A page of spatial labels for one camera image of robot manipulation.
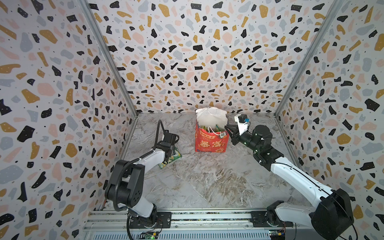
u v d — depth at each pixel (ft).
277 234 2.35
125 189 1.46
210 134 2.56
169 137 2.40
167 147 2.39
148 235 2.30
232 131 2.29
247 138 2.16
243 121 2.06
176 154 3.16
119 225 2.39
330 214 1.32
